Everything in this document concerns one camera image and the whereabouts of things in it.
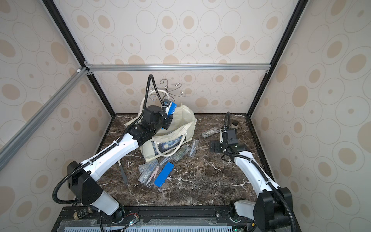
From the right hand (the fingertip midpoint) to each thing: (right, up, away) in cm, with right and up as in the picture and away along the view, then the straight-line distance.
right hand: (224, 145), depth 85 cm
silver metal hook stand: (-42, +28, -2) cm, 50 cm away
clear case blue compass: (-18, -4, +14) cm, 23 cm away
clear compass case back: (-6, +7, +21) cm, 22 cm away
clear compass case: (-46, -17, +2) cm, 49 cm away
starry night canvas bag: (-31, +2, -2) cm, 32 cm away
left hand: (-30, +19, -9) cm, 36 cm away
